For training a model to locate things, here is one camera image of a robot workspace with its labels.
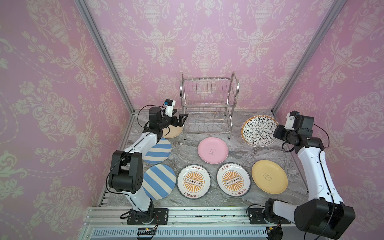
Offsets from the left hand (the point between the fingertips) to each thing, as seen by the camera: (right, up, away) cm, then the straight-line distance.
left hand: (182, 113), depth 87 cm
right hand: (+51, -9, -8) cm, 53 cm away
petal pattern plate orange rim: (+44, -11, -2) cm, 45 cm away
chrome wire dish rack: (+17, +8, +20) cm, 27 cm away
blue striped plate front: (-13, -40, -1) cm, 42 cm away
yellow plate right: (+52, -37, +1) cm, 64 cm away
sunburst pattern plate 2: (+30, -38, -1) cm, 48 cm away
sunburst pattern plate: (+7, -39, -1) cm, 40 cm away
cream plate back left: (-7, -12, +18) cm, 23 cm away
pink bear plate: (+19, -24, +11) cm, 33 cm away
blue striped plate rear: (-16, -25, +10) cm, 31 cm away
